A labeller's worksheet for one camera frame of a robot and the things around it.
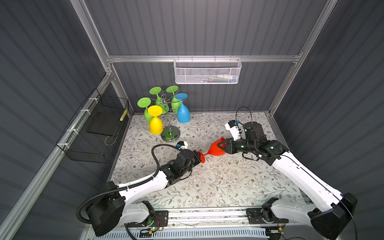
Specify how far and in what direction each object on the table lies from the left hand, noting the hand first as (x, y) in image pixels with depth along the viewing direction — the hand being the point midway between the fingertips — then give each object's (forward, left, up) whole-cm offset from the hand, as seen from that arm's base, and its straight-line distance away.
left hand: (203, 153), depth 80 cm
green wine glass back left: (+35, +26, +17) cm, 47 cm away
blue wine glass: (+22, +10, +8) cm, 26 cm away
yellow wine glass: (+14, +25, +7) cm, 30 cm away
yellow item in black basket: (+22, +43, +11) cm, 50 cm away
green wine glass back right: (+30, +15, +11) cm, 35 cm away
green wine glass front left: (+25, +31, +16) cm, 43 cm away
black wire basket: (+7, +55, +12) cm, 56 cm away
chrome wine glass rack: (+25, +21, -13) cm, 36 cm away
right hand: (-2, -8, +10) cm, 13 cm away
